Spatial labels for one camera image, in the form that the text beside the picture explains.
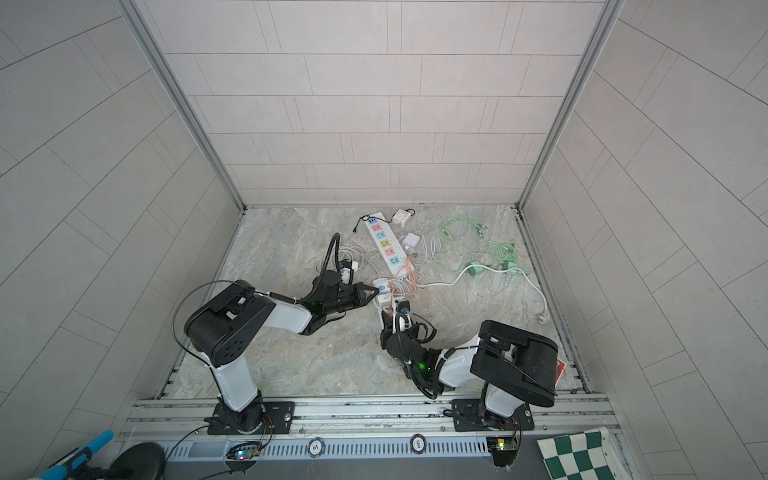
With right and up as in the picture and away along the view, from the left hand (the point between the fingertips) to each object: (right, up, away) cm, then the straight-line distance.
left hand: (387, 289), depth 89 cm
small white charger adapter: (+8, +14, +17) cm, 23 cm away
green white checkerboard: (+45, -32, -23) cm, 60 cm away
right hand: (-1, -7, -5) cm, 8 cm away
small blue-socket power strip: (-1, -1, -6) cm, 6 cm away
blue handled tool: (-51, -21, -40) cm, 69 cm away
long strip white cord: (+46, -8, -2) cm, 47 cm away
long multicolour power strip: (+1, +12, +13) cm, 18 cm away
